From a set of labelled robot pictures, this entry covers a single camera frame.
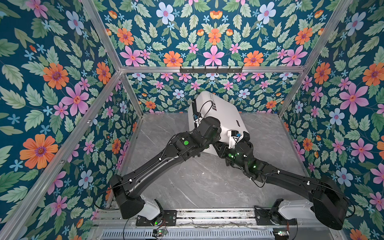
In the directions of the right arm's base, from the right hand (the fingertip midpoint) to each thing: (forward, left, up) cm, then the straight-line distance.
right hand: (214, 143), depth 76 cm
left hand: (-1, -3, +13) cm, 13 cm away
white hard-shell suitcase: (+20, +2, +9) cm, 22 cm away
